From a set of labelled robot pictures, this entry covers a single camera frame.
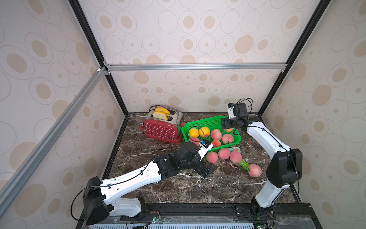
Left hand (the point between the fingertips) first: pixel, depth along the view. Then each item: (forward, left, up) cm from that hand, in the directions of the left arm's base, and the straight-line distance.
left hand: (214, 163), depth 66 cm
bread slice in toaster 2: (+35, +30, -5) cm, 46 cm away
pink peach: (+30, -8, -18) cm, 36 cm away
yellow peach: (+30, +8, -17) cm, 35 cm away
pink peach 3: (+13, -4, -20) cm, 24 cm away
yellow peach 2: (+32, 0, -18) cm, 36 cm away
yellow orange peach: (+24, -13, -5) cm, 27 cm away
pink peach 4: (+15, -11, -18) cm, 26 cm away
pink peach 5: (+12, -18, -18) cm, 28 cm away
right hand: (+30, -11, -6) cm, 33 cm away
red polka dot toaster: (+27, +28, -12) cm, 41 cm away
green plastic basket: (+45, -8, -24) cm, 51 cm away
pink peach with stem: (+26, +7, -19) cm, 33 cm away
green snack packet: (+9, -24, -23) cm, 35 cm away
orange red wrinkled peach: (+23, -7, -18) cm, 30 cm away
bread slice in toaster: (+40, +30, -4) cm, 50 cm away
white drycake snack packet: (+21, -22, -23) cm, 38 cm away
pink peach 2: (+26, -15, -17) cm, 34 cm away
